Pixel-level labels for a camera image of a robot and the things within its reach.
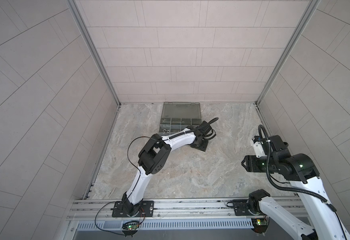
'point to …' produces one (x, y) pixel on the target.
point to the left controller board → (130, 228)
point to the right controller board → (260, 225)
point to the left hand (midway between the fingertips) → (206, 145)
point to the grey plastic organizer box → (177, 115)
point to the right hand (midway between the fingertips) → (246, 163)
